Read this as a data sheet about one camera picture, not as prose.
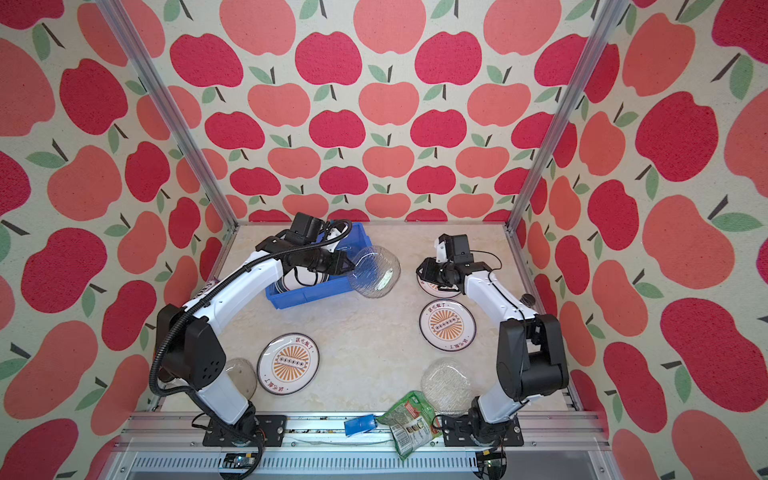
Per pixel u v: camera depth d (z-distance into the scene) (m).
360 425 0.76
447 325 0.93
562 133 0.92
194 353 0.46
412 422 0.75
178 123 0.90
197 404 0.55
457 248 0.72
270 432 0.75
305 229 0.67
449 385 0.82
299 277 0.69
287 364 0.85
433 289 1.01
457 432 0.73
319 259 0.72
